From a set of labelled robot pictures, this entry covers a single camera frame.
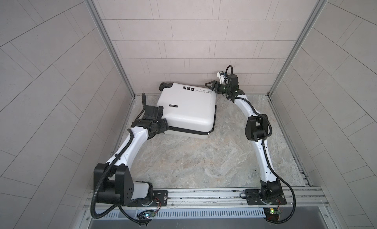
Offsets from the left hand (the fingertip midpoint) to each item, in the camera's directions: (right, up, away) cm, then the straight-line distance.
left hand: (165, 124), depth 85 cm
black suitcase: (+15, +8, +1) cm, 17 cm away
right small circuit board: (+54, -40, -17) cm, 69 cm away
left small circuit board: (-3, -38, -21) cm, 43 cm away
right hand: (+26, +25, +14) cm, 38 cm away
